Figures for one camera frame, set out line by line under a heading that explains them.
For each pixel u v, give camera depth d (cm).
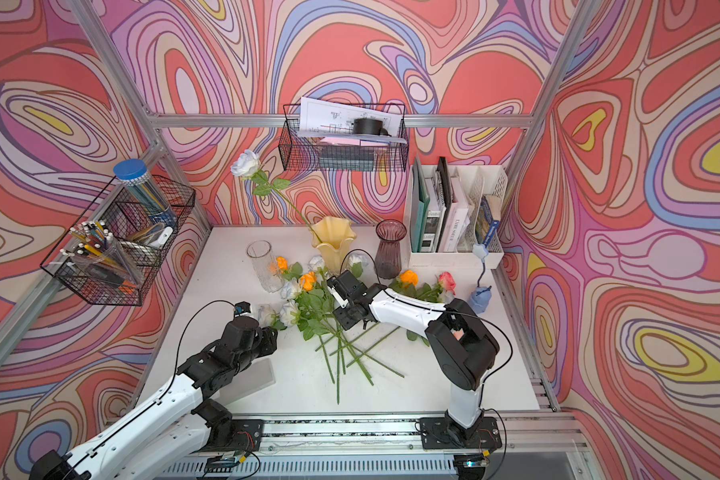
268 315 90
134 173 69
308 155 101
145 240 74
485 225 102
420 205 86
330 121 86
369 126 82
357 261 102
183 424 60
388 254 105
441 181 95
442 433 73
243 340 62
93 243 58
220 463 72
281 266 103
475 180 105
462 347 47
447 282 98
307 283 98
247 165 73
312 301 93
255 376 82
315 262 102
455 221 91
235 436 72
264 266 95
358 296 70
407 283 98
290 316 88
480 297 91
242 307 73
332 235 95
